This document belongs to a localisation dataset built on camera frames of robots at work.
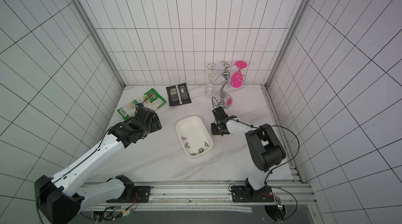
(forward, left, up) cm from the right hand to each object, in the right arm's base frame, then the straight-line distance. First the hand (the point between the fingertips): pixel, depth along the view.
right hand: (211, 129), depth 95 cm
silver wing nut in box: (-7, +16, +1) cm, 18 cm away
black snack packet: (+25, +25, +3) cm, 36 cm away
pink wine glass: (+28, -15, +19) cm, 37 cm away
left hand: (-9, +31, +16) cm, 36 cm away
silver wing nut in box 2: (-11, +14, +1) cm, 18 cm away
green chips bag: (+22, +45, +2) cm, 50 cm away
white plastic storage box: (-6, +10, 0) cm, 12 cm away
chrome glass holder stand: (+23, -8, +1) cm, 25 cm away
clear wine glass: (+18, +2, +19) cm, 26 cm away
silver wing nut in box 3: (-10, +3, 0) cm, 10 cm away
